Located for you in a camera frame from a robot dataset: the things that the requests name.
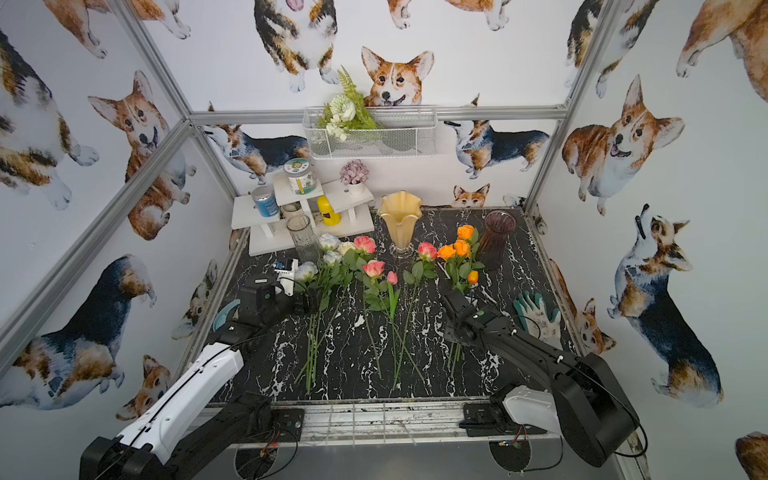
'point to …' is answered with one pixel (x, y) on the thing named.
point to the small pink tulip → (393, 296)
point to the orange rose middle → (462, 248)
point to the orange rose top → (471, 234)
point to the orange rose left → (447, 251)
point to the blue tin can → (266, 202)
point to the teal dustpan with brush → (221, 317)
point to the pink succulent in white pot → (354, 174)
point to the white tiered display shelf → (271, 236)
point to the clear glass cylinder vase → (304, 238)
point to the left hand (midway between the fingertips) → (307, 278)
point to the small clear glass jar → (291, 210)
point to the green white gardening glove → (536, 321)
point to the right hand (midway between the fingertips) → (460, 324)
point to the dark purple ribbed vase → (493, 241)
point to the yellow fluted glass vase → (401, 209)
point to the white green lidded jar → (300, 178)
